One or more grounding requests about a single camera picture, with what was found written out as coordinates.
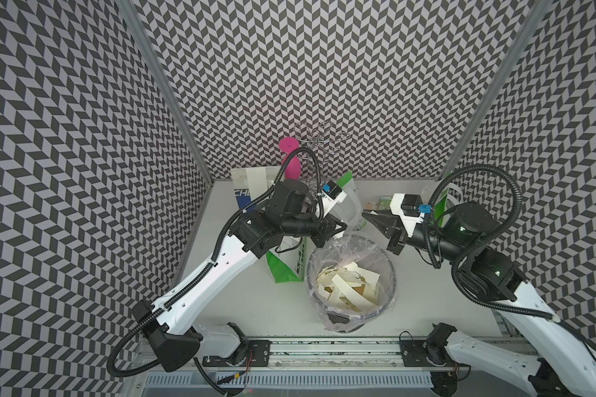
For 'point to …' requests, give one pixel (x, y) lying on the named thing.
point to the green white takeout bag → (290, 265)
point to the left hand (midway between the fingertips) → (343, 230)
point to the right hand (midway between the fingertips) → (366, 216)
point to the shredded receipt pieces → (352, 286)
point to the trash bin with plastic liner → (340, 251)
